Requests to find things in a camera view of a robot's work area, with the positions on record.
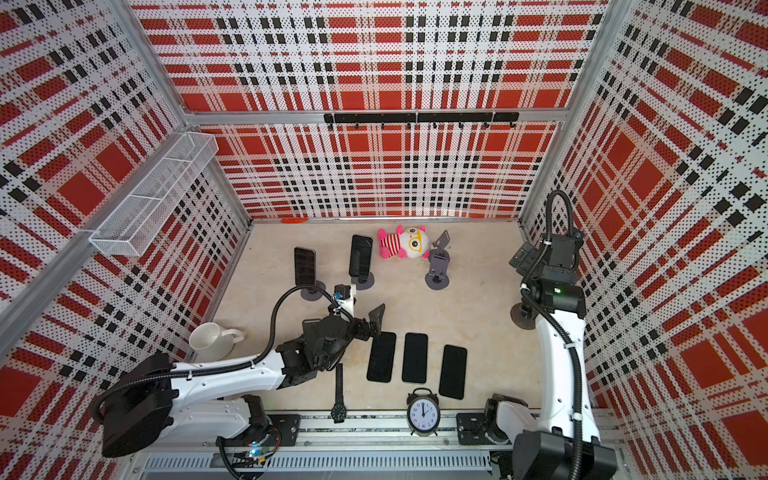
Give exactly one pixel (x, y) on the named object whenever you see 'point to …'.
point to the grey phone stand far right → (523, 315)
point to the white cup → (211, 343)
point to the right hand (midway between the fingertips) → (541, 263)
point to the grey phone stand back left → (310, 294)
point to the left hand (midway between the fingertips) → (371, 307)
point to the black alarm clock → (423, 412)
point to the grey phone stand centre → (438, 277)
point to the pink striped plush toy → (411, 243)
